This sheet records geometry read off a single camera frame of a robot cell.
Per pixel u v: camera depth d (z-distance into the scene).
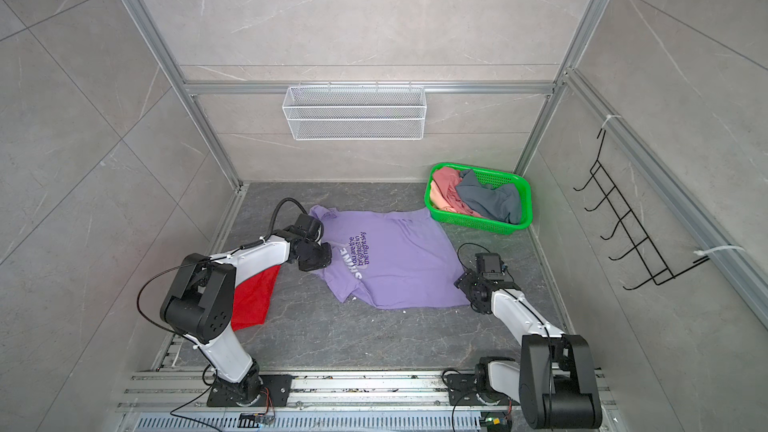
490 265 0.71
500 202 1.06
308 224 0.77
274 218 0.71
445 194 1.03
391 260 0.98
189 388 0.75
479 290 0.65
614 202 0.73
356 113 1.01
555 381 0.41
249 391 0.65
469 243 0.80
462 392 0.73
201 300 0.48
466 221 1.03
